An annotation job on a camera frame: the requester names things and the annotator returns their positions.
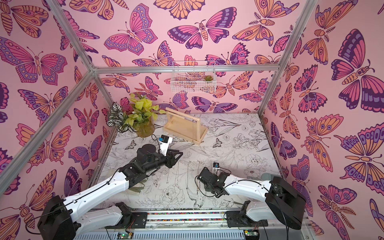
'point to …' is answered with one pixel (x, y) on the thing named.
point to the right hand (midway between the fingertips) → (210, 184)
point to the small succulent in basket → (208, 78)
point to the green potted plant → (138, 115)
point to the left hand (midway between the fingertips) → (182, 152)
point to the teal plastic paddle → (266, 176)
